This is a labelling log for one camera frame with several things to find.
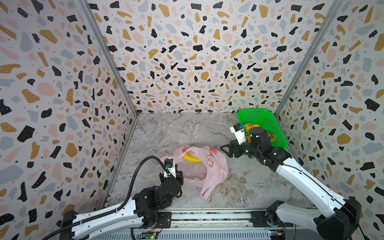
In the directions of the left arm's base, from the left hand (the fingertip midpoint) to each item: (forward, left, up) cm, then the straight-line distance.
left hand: (178, 163), depth 72 cm
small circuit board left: (-27, +14, -20) cm, 37 cm away
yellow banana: (+12, -5, -18) cm, 22 cm away
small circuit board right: (-28, -46, -21) cm, 58 cm away
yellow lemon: (+37, -47, -17) cm, 62 cm away
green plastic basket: (+47, -63, -20) cm, 81 cm away
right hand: (+7, -22, +6) cm, 24 cm away
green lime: (+25, -59, -13) cm, 66 cm away
